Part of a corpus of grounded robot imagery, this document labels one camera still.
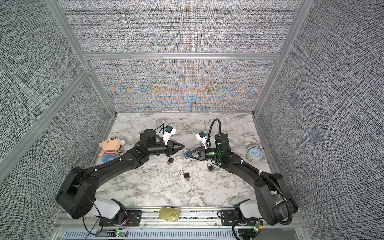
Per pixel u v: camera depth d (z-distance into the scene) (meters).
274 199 0.44
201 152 0.70
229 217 0.73
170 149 0.69
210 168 0.90
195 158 0.74
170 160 0.93
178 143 0.76
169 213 0.71
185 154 0.75
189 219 0.75
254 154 0.92
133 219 0.73
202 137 0.75
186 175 0.88
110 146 0.92
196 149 0.75
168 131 0.71
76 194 0.42
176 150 0.76
